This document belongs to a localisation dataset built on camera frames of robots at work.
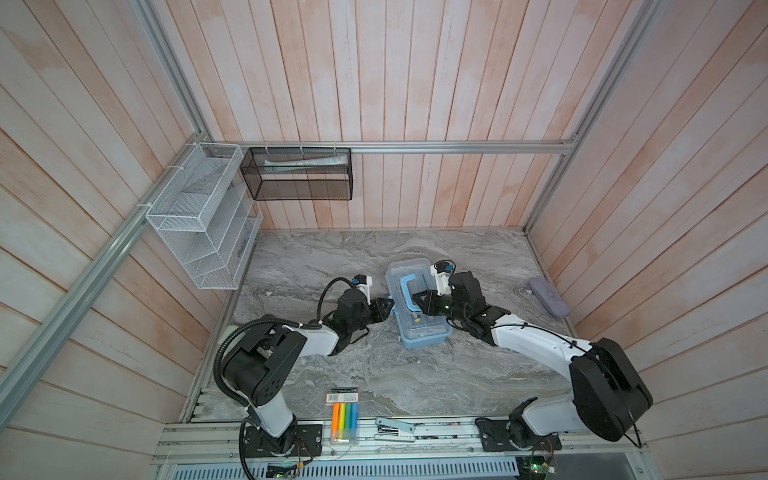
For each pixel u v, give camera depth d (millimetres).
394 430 731
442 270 784
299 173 1036
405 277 908
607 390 429
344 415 764
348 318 716
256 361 475
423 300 820
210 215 727
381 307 837
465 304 667
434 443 733
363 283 837
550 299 960
